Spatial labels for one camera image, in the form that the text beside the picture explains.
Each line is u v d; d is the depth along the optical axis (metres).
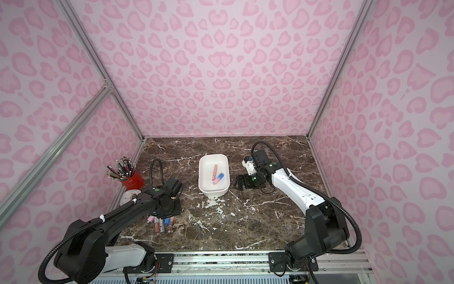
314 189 0.45
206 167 1.04
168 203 0.69
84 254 0.40
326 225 0.42
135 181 0.91
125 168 0.86
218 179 0.98
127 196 0.91
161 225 0.83
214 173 1.01
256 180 0.71
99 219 0.45
